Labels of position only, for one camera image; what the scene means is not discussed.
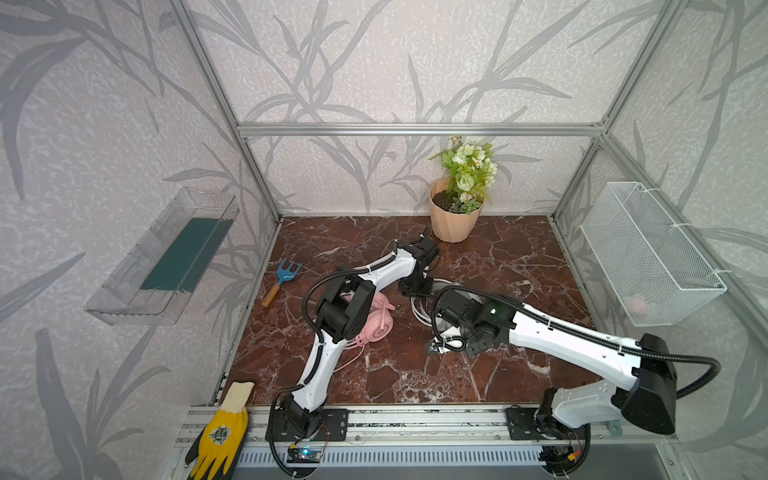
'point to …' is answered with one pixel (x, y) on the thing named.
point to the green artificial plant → (470, 174)
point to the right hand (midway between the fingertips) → (462, 316)
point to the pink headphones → (380, 323)
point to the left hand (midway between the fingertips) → (426, 288)
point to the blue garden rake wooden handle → (283, 275)
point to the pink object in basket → (636, 303)
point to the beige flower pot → (451, 226)
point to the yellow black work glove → (214, 452)
